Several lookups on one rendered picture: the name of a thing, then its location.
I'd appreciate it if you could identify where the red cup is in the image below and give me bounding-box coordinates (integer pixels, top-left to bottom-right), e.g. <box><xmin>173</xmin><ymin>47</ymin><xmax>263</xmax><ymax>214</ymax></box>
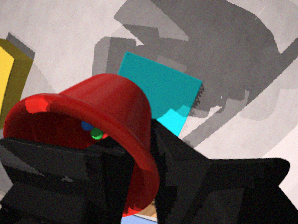
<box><xmin>3</xmin><ymin>73</ymin><xmax>160</xmax><ymax>217</ymax></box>

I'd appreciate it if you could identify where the yellow rectangular block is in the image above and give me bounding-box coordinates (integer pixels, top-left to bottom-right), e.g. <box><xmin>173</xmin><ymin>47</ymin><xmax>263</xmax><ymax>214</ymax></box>
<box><xmin>0</xmin><ymin>37</ymin><xmax>33</xmax><ymax>131</ymax></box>

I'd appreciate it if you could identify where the green marble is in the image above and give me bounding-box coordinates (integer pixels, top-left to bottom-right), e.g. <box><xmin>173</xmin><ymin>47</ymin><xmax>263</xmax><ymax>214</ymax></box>
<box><xmin>90</xmin><ymin>127</ymin><xmax>104</xmax><ymax>140</ymax></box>

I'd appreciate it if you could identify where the long wooden beam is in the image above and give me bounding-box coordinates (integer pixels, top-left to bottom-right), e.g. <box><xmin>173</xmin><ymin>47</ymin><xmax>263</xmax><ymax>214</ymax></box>
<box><xmin>137</xmin><ymin>200</ymin><xmax>157</xmax><ymax>217</ymax></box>

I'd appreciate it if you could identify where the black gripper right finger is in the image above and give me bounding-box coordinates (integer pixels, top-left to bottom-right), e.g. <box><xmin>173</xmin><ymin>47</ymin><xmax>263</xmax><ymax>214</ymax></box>
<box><xmin>149</xmin><ymin>119</ymin><xmax>290</xmax><ymax>224</ymax></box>

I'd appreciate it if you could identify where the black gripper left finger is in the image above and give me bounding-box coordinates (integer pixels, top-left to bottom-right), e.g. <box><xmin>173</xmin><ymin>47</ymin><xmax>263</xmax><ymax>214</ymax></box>
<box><xmin>0</xmin><ymin>136</ymin><xmax>136</xmax><ymax>224</ymax></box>

